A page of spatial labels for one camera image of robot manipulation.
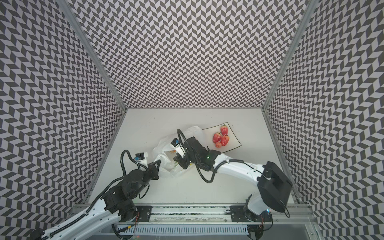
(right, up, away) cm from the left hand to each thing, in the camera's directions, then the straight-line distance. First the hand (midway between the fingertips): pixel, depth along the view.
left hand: (161, 162), depth 77 cm
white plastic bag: (+1, +5, +1) cm, 5 cm away
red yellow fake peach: (+37, +16, +23) cm, 46 cm away
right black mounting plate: (+39, -24, -5) cm, 46 cm away
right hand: (+8, +1, 0) cm, 9 cm away
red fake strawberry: (+32, +11, +19) cm, 39 cm away
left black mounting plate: (-7, -23, -5) cm, 25 cm away
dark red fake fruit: (+36, +10, +17) cm, 41 cm away
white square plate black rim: (+26, +13, +21) cm, 36 cm away
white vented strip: (+13, -29, -8) cm, 33 cm away
